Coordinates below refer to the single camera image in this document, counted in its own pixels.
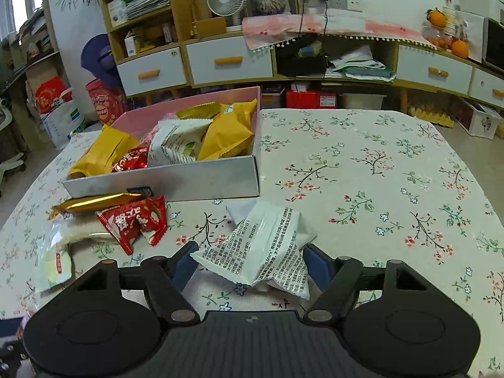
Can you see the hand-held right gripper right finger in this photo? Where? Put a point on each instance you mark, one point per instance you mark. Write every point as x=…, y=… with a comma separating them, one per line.
x=319, y=267

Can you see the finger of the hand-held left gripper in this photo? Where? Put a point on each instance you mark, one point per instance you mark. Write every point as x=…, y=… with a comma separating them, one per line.
x=11, y=321

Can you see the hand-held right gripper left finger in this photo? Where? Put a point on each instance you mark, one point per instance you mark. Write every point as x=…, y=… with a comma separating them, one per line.
x=184, y=267

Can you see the red white-print snack packet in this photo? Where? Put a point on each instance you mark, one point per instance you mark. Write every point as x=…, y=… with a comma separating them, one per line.
x=120, y=226
x=153, y=218

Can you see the white printed snack packet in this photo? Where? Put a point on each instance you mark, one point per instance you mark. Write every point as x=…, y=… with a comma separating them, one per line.
x=173, y=141
x=260, y=240

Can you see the pink and silver box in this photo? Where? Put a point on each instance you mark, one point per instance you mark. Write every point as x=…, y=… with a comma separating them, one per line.
x=197, y=181

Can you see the clear orange-ended snack packet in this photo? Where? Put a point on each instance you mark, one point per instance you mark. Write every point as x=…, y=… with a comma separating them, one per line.
x=67, y=230

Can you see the gold stick snack packet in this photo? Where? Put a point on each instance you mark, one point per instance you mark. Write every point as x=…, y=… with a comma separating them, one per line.
x=98, y=202

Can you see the large yellow white-label packet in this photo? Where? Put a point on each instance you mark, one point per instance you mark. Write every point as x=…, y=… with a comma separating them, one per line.
x=228, y=134

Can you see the plain yellow snack packet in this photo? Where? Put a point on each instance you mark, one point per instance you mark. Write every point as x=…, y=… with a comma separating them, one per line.
x=102, y=149

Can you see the golden brown snack packet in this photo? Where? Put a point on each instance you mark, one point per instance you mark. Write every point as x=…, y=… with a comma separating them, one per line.
x=197, y=111

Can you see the red carton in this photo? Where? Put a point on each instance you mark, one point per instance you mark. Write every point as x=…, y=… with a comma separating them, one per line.
x=311, y=99

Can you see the white plastic bin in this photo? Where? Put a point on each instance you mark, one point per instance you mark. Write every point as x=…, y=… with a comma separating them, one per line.
x=360, y=101

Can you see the red gift bag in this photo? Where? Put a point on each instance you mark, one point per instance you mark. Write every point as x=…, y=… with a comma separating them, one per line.
x=105, y=104

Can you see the yellow egg tray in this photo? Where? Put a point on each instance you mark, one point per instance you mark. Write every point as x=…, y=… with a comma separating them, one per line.
x=431, y=115

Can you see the white and red bag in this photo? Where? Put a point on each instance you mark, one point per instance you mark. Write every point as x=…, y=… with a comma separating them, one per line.
x=55, y=114

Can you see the black box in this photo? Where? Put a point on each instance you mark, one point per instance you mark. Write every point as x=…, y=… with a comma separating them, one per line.
x=299, y=65

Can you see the pile of folded papers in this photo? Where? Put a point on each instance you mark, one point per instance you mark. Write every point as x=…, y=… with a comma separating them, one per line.
x=360, y=65

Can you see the white red-patterned box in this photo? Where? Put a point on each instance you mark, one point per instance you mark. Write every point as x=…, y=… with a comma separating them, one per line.
x=478, y=120

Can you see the small white carton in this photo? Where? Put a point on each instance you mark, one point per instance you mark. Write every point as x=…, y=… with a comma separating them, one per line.
x=132, y=44

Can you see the small cardboard box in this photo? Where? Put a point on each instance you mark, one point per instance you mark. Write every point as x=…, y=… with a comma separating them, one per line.
x=208, y=28

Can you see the pink fringed cloth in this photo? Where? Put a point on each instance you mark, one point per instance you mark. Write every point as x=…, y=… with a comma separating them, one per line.
x=354, y=27

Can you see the cluttered storage shelf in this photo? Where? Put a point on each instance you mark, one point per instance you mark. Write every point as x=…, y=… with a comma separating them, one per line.
x=39, y=63

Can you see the bowl of small oranges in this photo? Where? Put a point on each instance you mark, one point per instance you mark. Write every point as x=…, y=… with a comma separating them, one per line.
x=437, y=37

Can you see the wooden cabinet unit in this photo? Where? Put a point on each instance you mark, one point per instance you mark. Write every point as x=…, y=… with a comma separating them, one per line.
x=177, y=8

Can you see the orange fruit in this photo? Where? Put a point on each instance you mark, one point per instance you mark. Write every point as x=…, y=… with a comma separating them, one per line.
x=460, y=49
x=438, y=18

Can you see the stack of newspapers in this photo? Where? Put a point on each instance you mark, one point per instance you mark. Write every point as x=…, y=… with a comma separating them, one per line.
x=147, y=2

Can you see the microwave oven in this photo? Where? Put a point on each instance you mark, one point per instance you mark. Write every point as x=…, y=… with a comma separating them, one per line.
x=495, y=45

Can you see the wall power outlet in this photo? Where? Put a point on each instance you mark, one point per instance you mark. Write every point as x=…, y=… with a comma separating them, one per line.
x=338, y=0

